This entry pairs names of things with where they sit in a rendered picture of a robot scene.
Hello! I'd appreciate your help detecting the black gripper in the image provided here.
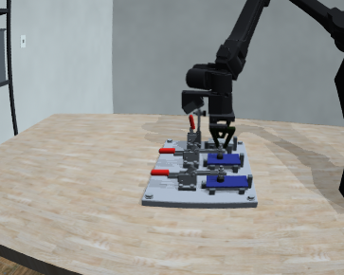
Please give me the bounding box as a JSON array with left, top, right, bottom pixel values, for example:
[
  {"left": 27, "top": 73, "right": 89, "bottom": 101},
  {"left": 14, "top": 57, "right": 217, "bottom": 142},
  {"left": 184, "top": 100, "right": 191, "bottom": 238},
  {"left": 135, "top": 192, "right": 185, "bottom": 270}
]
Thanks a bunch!
[{"left": 209, "top": 93, "right": 236, "bottom": 149}]

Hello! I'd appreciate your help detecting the grey toggle clamp with red handle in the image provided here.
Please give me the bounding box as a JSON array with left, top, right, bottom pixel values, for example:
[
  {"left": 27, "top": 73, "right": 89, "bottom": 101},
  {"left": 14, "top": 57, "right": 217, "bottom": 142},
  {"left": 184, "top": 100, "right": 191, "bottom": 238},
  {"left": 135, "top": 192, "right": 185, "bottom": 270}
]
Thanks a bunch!
[{"left": 151, "top": 164, "right": 226, "bottom": 191}]

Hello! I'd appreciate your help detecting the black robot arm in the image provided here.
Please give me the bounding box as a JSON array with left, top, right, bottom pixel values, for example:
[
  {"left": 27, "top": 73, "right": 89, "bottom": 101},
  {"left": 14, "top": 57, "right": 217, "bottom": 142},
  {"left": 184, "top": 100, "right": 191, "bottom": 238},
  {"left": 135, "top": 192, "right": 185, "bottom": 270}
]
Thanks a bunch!
[{"left": 181, "top": 0, "right": 344, "bottom": 115}]

